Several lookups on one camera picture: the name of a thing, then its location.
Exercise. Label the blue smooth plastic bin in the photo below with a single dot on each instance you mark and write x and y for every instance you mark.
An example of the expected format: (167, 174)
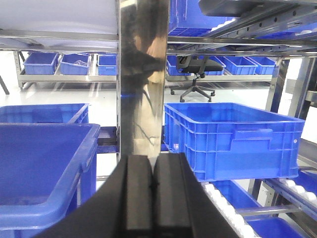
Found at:
(29, 161)

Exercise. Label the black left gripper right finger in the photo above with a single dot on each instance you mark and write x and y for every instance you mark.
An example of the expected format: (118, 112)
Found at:
(173, 198)

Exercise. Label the row of blue bins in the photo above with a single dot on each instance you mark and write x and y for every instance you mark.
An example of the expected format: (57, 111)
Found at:
(40, 65)

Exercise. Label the blue ribbed plastic crate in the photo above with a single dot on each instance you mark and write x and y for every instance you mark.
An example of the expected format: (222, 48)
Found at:
(37, 114)
(235, 158)

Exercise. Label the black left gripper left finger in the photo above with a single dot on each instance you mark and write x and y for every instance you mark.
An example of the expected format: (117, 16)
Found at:
(133, 198)

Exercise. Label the black office chair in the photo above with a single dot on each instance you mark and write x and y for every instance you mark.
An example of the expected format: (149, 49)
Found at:
(198, 65)

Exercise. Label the steel rack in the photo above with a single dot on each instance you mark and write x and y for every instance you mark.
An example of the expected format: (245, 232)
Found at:
(62, 78)
(141, 74)

